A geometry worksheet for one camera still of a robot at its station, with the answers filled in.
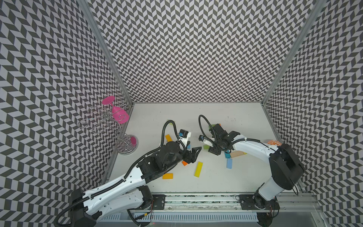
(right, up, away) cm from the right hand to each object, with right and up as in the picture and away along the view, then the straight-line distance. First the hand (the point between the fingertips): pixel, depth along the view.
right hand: (213, 146), depth 89 cm
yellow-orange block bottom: (-28, -15, -8) cm, 33 cm away
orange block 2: (+8, +13, +17) cm, 23 cm away
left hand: (-13, +4, -20) cm, 24 cm away
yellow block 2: (-10, -13, -5) cm, 17 cm away
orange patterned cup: (+40, +2, +2) cm, 40 cm away
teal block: (+9, -6, 0) cm, 11 cm away
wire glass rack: (-70, +16, +4) cm, 72 cm away
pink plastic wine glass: (-58, +20, -4) cm, 61 cm away
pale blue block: (+10, -10, -1) cm, 14 cm away
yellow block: (+8, +4, -31) cm, 32 cm away
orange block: (-18, -10, -3) cm, 21 cm away
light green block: (-6, +1, -8) cm, 10 cm away
